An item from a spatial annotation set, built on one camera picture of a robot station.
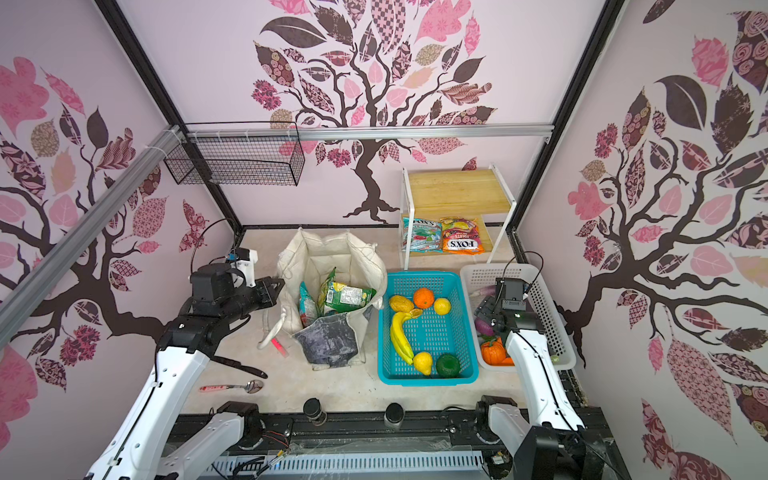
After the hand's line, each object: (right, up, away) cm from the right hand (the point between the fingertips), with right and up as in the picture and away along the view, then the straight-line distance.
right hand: (494, 309), depth 83 cm
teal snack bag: (-53, +1, -3) cm, 53 cm away
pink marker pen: (-63, -13, +4) cm, 64 cm away
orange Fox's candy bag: (-7, +22, +9) cm, 24 cm away
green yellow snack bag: (-44, +4, 0) cm, 44 cm away
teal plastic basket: (-17, -9, +9) cm, 21 cm away
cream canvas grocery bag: (-43, -6, -9) cm, 44 cm away
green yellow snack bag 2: (-51, +1, +6) cm, 51 cm away
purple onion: (-2, -6, +3) cm, 7 cm away
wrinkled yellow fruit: (-26, 0, +9) cm, 28 cm away
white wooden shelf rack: (-12, +27, -1) cm, 30 cm away
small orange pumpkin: (-1, -11, -2) cm, 11 cm away
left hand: (-56, +8, -9) cm, 58 cm away
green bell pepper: (-14, -15, -4) cm, 21 cm away
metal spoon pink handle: (-68, -20, -4) cm, 71 cm away
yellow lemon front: (-21, -15, -2) cm, 25 cm away
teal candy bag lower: (-18, +22, +9) cm, 30 cm away
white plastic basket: (-1, +9, +14) cm, 17 cm away
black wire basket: (-79, +49, +12) cm, 94 cm away
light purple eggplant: (+3, +4, +14) cm, 15 cm away
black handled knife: (-74, -16, +1) cm, 76 cm away
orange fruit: (-19, +2, +10) cm, 22 cm away
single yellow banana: (-27, -8, +2) cm, 29 cm away
